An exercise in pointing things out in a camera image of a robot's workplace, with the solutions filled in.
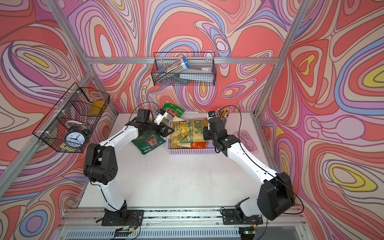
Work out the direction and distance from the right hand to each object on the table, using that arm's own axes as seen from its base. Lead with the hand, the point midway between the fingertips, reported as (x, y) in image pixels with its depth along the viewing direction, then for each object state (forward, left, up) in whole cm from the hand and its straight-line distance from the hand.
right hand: (208, 131), depth 84 cm
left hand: (+7, +23, -5) cm, 25 cm away
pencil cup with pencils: (+20, -12, -6) cm, 24 cm away
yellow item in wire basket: (+8, +60, +14) cm, 62 cm away
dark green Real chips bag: (+5, +40, -16) cm, 43 cm away
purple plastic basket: (+3, -3, -25) cm, 25 cm away
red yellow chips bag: (-1, +6, -13) cm, 15 cm away
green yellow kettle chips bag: (+7, +13, -9) cm, 17 cm away
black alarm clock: (-10, +63, +12) cm, 65 cm away
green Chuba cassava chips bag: (+35, +25, -17) cm, 46 cm away
